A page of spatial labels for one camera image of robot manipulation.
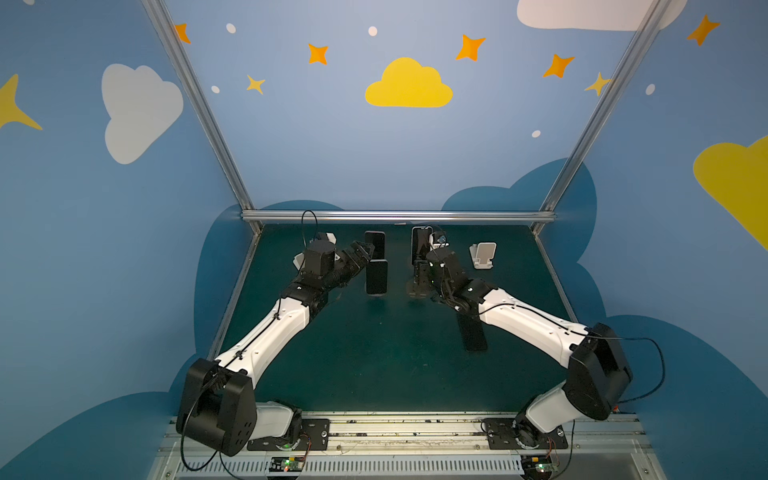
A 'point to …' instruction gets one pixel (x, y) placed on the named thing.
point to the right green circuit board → (536, 466)
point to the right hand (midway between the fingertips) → (429, 259)
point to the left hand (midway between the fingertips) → (372, 255)
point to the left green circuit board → (286, 464)
